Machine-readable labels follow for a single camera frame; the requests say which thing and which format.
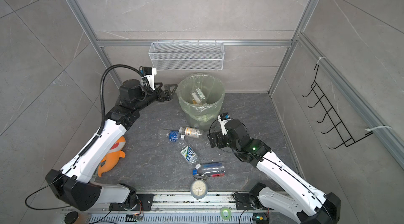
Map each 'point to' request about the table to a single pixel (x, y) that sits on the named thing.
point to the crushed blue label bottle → (173, 135)
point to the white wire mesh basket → (184, 56)
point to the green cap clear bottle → (200, 94)
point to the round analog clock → (199, 189)
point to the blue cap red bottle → (212, 170)
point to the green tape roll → (221, 214)
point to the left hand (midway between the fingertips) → (170, 80)
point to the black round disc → (71, 217)
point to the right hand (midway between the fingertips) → (216, 131)
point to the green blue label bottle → (188, 153)
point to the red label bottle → (196, 98)
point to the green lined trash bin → (197, 115)
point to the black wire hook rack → (340, 126)
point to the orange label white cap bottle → (191, 131)
